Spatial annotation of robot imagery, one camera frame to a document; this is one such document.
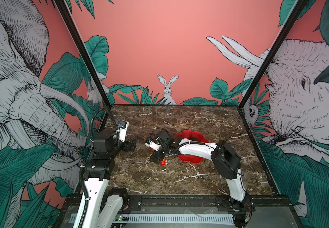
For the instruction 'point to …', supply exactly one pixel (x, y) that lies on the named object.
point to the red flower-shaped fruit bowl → (194, 136)
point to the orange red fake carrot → (163, 162)
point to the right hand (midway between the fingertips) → (151, 153)
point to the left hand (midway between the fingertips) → (127, 131)
